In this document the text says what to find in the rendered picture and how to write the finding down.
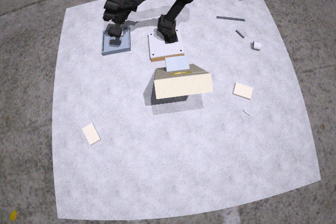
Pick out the light blue square tray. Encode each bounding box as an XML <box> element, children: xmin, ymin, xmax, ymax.
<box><xmin>101</xmin><ymin>26</ymin><xmax>131</xmax><ymax>56</ymax></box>

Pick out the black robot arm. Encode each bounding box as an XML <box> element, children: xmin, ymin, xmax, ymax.
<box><xmin>103</xmin><ymin>0</ymin><xmax>193</xmax><ymax>44</ymax></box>

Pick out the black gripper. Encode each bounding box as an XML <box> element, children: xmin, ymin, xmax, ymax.
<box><xmin>108</xmin><ymin>8</ymin><xmax>128</xmax><ymax>38</ymax></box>

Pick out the beige service panel with round hole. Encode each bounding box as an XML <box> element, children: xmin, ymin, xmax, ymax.
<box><xmin>154</xmin><ymin>63</ymin><xmax>213</xmax><ymax>99</ymax></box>

